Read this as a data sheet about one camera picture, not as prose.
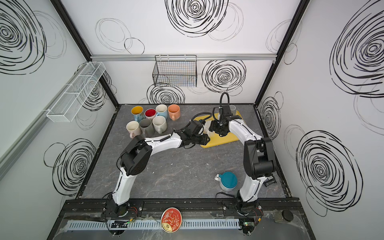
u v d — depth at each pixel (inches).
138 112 40.5
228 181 29.7
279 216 26.1
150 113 41.5
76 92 28.5
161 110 42.3
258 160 19.0
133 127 38.5
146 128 36.9
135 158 20.7
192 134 29.2
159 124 40.2
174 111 41.5
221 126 27.3
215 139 35.9
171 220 26.7
